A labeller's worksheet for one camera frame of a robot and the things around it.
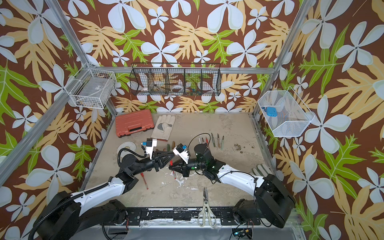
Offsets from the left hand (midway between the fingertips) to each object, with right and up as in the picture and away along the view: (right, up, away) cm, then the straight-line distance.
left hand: (173, 153), depth 70 cm
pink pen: (+16, +4, +34) cm, 38 cm away
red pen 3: (+20, +3, +34) cm, 40 cm away
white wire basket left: (-50, +36, +16) cm, 64 cm away
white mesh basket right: (+62, +21, +14) cm, 67 cm away
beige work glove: (-13, +13, +41) cm, 45 cm away
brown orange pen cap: (-4, 0, +31) cm, 32 cm away
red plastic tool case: (-34, +16, +38) cm, 53 cm away
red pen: (-21, -15, +17) cm, 31 cm away
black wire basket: (0, +45, +28) cm, 53 cm away
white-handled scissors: (+17, -30, +7) cm, 35 cm away
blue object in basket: (+56, +22, +16) cm, 62 cm away
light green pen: (+30, -1, +30) cm, 43 cm away
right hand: (-2, -7, +2) cm, 8 cm away
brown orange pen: (+28, +3, +34) cm, 44 cm away
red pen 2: (-1, -5, +1) cm, 5 cm away
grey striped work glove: (+51, -13, +19) cm, 56 cm away
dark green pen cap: (-7, -1, +30) cm, 31 cm away
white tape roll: (-35, 0, +32) cm, 48 cm away
